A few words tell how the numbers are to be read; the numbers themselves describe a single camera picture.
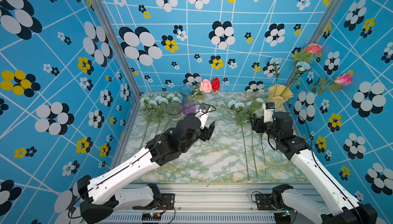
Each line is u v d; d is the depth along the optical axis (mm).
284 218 705
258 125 679
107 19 805
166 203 722
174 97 1102
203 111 510
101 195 378
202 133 540
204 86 671
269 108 652
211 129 548
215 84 825
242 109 1054
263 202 732
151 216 721
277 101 903
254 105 1035
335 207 391
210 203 743
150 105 1083
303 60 886
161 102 1083
